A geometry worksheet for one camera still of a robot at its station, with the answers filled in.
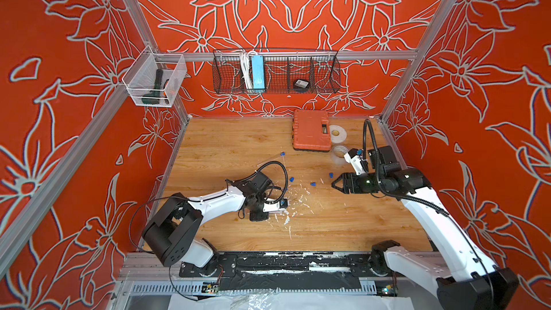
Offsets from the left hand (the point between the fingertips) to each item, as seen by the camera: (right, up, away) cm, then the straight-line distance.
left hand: (266, 207), depth 87 cm
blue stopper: (+8, +21, +16) cm, 28 cm away
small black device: (+15, +53, +8) cm, 56 cm away
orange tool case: (+23, +33, +21) cm, 45 cm away
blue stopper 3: (+21, +8, +7) cm, 23 cm away
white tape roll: (+37, +31, +24) cm, 54 cm away
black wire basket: (+8, +60, +10) cm, 62 cm away
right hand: (+25, +13, -14) cm, 31 cm away
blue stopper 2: (+11, +10, +8) cm, 17 cm away
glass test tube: (+1, +21, -13) cm, 25 cm away
